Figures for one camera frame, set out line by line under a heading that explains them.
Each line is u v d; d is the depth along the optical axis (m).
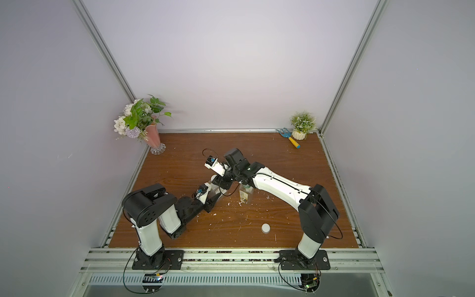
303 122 1.06
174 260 0.73
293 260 0.72
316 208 0.47
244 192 0.80
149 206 0.50
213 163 0.69
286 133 1.20
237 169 0.63
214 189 0.82
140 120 0.90
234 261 0.74
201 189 0.76
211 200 0.80
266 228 0.81
